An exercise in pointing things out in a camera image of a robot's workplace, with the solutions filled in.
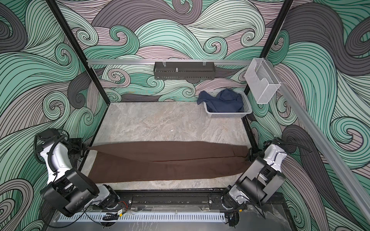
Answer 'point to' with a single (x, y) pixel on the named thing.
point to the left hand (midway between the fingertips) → (86, 143)
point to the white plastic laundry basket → (214, 93)
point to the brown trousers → (166, 160)
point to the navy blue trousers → (226, 100)
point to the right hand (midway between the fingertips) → (247, 156)
